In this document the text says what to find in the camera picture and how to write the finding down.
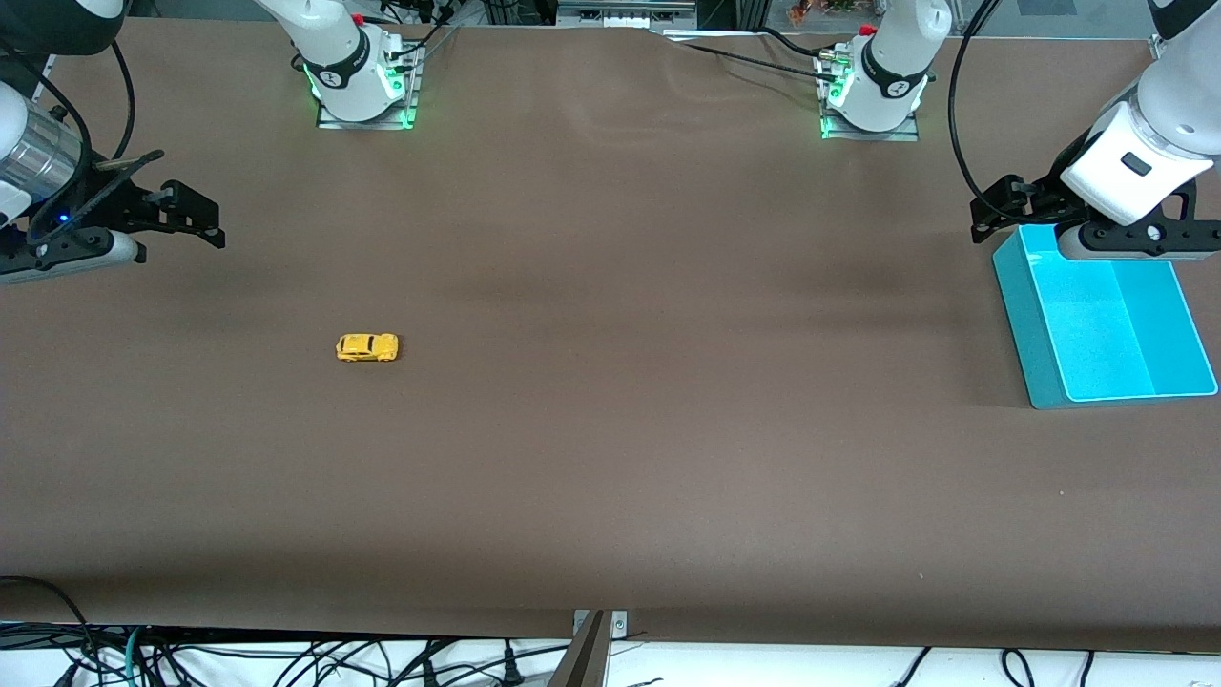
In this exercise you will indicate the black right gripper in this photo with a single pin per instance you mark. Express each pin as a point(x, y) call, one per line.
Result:
point(122, 203)

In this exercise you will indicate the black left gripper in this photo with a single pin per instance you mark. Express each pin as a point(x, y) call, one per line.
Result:
point(1042, 196)

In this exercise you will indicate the yellow toy beetle car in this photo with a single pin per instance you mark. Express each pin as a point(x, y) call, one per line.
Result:
point(366, 347)

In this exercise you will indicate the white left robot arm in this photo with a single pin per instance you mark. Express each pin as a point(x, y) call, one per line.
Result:
point(1173, 105)

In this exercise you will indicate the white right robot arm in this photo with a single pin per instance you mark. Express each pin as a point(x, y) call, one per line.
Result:
point(343, 67)

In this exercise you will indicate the turquoise plastic bin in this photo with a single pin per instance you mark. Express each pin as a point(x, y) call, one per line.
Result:
point(1097, 324)

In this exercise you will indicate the orange background object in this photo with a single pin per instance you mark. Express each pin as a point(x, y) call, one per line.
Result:
point(820, 10)

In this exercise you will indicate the dark grey slanted bar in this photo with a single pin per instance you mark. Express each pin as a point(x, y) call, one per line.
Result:
point(582, 663)

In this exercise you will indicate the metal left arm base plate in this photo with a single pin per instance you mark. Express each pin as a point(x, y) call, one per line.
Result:
point(906, 135)

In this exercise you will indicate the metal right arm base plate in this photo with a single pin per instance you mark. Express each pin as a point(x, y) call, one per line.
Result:
point(329, 122)

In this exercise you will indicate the aluminium frame profile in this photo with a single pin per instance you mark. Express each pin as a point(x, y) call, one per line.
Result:
point(625, 11)

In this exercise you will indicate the small metal table bracket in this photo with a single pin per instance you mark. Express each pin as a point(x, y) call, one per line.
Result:
point(620, 625)

